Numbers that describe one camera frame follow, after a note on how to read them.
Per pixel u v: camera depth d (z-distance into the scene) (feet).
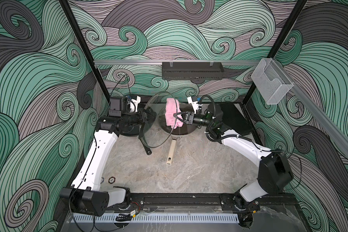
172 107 2.20
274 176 1.40
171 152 2.64
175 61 3.02
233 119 3.63
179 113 2.28
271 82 2.51
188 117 2.20
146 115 2.34
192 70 3.16
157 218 2.29
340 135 1.76
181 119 2.26
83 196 1.20
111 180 2.67
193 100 2.21
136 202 2.39
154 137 3.30
